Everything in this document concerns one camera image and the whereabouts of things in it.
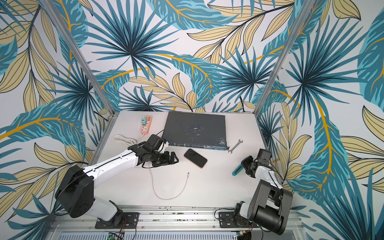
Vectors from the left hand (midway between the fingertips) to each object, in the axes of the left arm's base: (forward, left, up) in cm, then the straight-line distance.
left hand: (171, 163), depth 83 cm
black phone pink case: (+8, -13, -9) cm, 18 cm away
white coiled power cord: (+18, +31, -7) cm, 37 cm away
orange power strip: (+35, +23, -6) cm, 42 cm away
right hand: (+6, -38, -6) cm, 39 cm away
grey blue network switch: (+29, -16, -6) cm, 33 cm away
